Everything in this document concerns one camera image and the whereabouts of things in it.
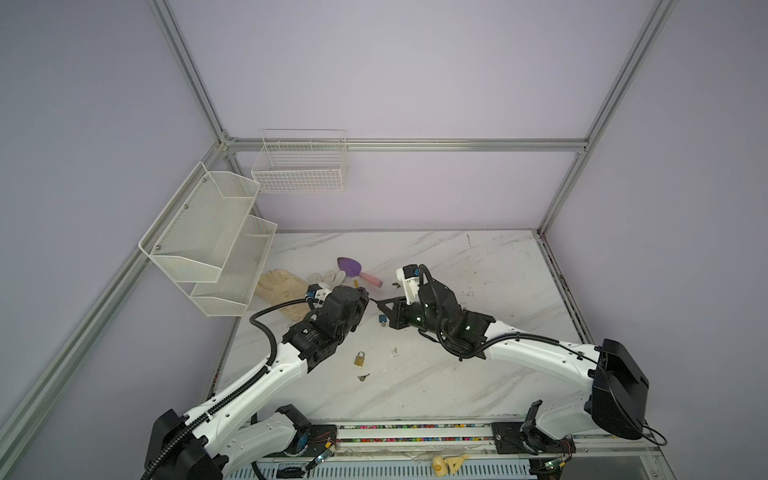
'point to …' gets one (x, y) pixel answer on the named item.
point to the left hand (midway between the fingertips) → (366, 291)
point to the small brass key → (361, 378)
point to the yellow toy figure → (441, 464)
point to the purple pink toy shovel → (353, 269)
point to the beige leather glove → (280, 286)
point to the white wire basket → (302, 161)
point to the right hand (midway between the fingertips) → (375, 305)
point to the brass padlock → (359, 360)
